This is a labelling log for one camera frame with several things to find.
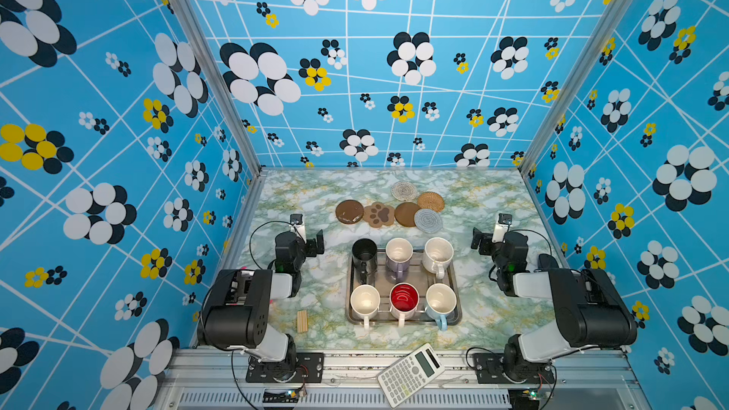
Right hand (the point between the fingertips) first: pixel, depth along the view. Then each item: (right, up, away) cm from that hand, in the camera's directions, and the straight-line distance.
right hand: (494, 229), depth 94 cm
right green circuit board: (-3, -39, -24) cm, 46 cm away
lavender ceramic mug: (-32, -7, -2) cm, 33 cm away
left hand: (-62, 0, 0) cm, 62 cm away
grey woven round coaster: (-21, +2, +8) cm, 22 cm away
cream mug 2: (-43, -20, -10) cm, 48 cm away
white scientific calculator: (-31, -35, -22) cm, 51 cm away
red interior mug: (-31, -21, -9) cm, 39 cm away
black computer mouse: (+16, -10, -2) cm, 19 cm away
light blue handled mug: (-20, -20, -10) cm, 30 cm away
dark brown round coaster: (-50, +5, +13) cm, 51 cm away
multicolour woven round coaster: (-28, +13, +18) cm, 36 cm away
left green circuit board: (-61, -39, -24) cm, 76 cm away
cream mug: (-19, -9, 0) cm, 21 cm away
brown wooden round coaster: (-29, +5, +13) cm, 32 cm away
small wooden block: (-61, -25, -13) cm, 67 cm away
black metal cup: (-43, -9, -4) cm, 44 cm away
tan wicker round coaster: (-18, +9, +15) cm, 25 cm away
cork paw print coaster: (-39, +4, +12) cm, 41 cm away
